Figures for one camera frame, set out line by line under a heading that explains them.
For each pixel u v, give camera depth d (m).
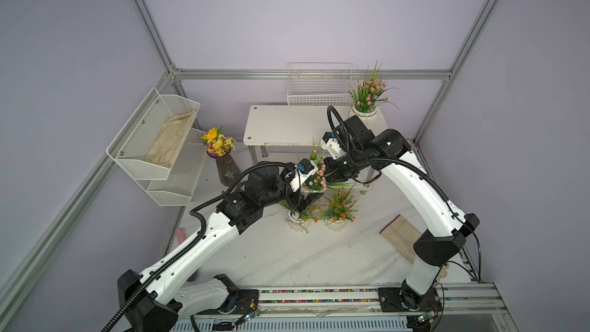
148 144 0.76
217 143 0.86
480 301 0.75
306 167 0.55
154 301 0.37
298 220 0.84
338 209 0.80
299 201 0.59
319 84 0.94
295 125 0.79
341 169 0.59
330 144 0.64
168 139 0.80
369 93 0.66
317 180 0.59
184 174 0.91
